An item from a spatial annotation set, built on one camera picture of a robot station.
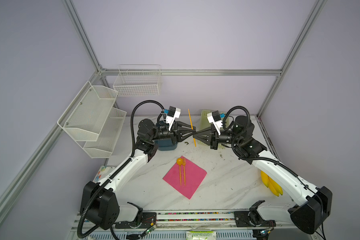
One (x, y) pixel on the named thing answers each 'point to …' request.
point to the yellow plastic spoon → (179, 161)
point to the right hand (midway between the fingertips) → (194, 136)
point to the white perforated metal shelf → (91, 119)
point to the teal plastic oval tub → (165, 144)
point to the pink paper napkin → (194, 175)
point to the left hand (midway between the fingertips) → (194, 131)
